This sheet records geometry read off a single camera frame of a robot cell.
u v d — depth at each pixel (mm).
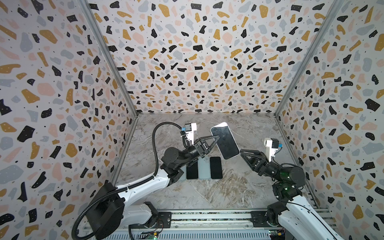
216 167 922
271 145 557
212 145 620
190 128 586
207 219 761
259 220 734
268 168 556
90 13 712
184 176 895
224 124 593
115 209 392
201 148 572
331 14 733
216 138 595
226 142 602
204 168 925
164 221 734
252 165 574
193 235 702
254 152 617
